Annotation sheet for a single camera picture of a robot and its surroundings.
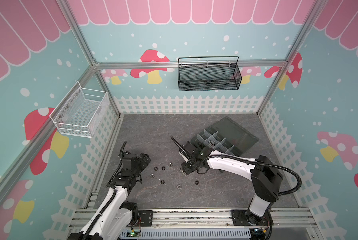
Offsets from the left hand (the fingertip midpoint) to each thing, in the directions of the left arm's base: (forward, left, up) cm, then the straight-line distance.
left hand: (144, 162), depth 86 cm
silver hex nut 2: (-11, -20, -7) cm, 24 cm away
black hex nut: (0, -5, -8) cm, 9 cm away
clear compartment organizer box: (+25, -52, -7) cm, 58 cm away
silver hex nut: (-5, -4, -7) cm, 9 cm away
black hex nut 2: (0, -10, -8) cm, 12 cm away
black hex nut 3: (-8, -10, -8) cm, 15 cm away
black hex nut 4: (-8, -30, -7) cm, 32 cm away
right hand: (-2, -23, -1) cm, 23 cm away
